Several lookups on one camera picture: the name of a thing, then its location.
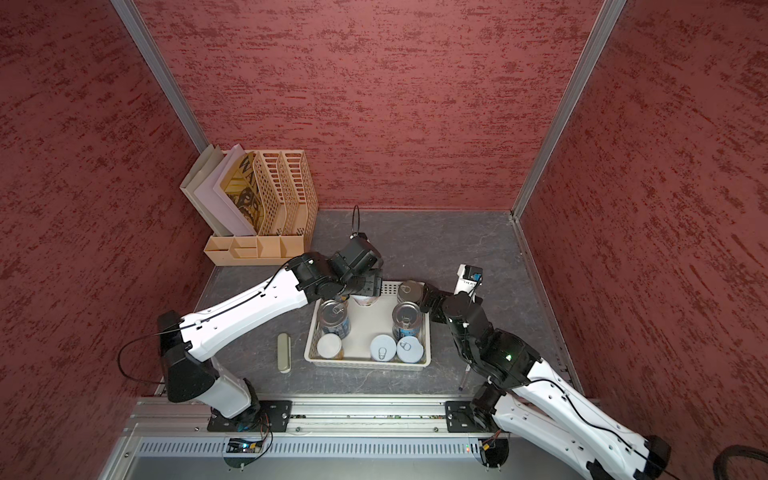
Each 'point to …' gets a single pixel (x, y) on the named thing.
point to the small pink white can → (364, 300)
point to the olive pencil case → (284, 353)
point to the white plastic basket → (367, 322)
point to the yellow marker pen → (467, 369)
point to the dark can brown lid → (410, 291)
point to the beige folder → (190, 183)
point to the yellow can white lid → (330, 346)
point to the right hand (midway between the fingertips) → (438, 295)
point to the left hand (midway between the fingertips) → (366, 285)
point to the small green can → (409, 350)
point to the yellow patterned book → (243, 189)
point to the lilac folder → (220, 203)
